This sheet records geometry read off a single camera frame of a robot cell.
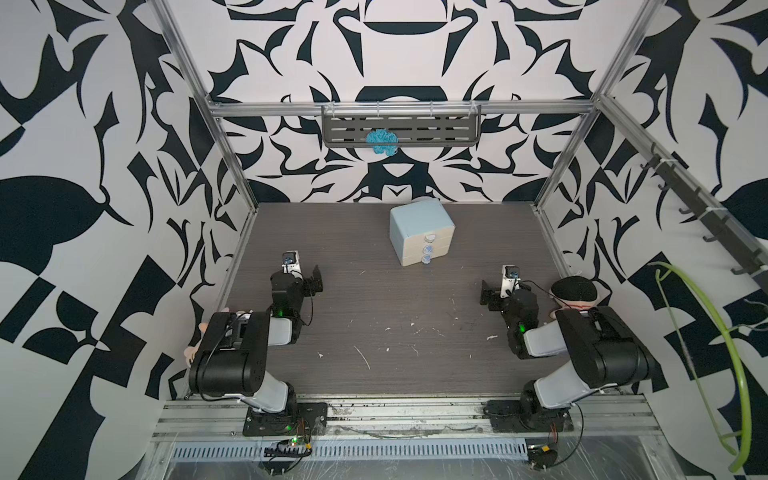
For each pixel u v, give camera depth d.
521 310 0.72
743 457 0.51
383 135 0.91
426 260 1.01
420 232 0.92
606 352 0.46
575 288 0.88
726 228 0.55
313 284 0.87
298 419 0.73
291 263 0.79
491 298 0.85
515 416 0.73
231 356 0.45
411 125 0.94
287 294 0.70
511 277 0.80
